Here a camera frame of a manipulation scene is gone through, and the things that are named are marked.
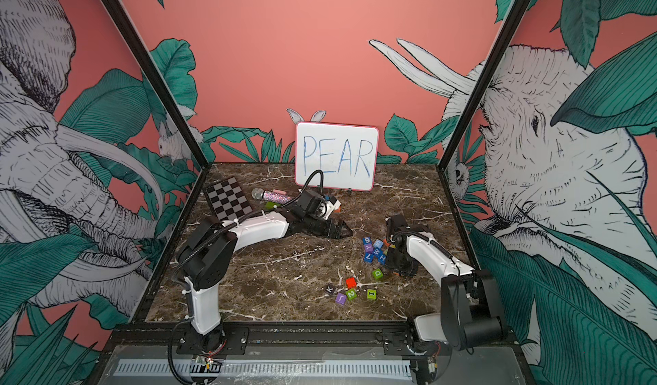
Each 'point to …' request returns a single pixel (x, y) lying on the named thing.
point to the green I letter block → (372, 294)
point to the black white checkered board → (228, 199)
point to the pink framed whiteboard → (347, 155)
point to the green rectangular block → (269, 204)
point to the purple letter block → (340, 298)
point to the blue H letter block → (381, 257)
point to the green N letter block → (352, 294)
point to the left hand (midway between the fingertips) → (347, 230)
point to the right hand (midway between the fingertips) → (394, 264)
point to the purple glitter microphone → (259, 193)
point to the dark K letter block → (329, 288)
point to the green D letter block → (377, 274)
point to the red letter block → (351, 282)
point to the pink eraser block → (277, 191)
